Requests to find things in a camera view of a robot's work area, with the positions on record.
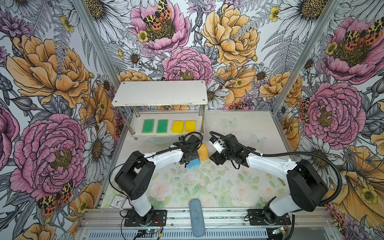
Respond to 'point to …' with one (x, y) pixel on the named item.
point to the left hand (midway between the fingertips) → (190, 159)
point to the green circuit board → (147, 233)
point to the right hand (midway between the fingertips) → (215, 157)
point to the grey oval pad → (197, 220)
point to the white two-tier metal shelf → (163, 108)
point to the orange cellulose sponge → (203, 152)
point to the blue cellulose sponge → (194, 163)
